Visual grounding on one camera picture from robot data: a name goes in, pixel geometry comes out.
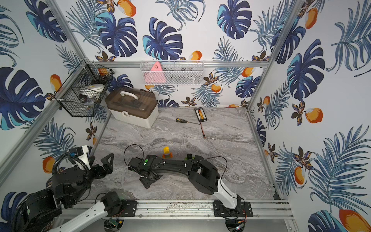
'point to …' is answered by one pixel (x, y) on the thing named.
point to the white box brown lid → (132, 106)
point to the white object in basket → (91, 90)
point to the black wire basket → (68, 97)
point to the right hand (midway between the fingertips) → (151, 179)
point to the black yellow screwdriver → (183, 121)
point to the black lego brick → (189, 156)
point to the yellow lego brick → (166, 150)
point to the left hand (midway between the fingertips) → (104, 154)
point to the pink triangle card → (156, 75)
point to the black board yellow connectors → (200, 114)
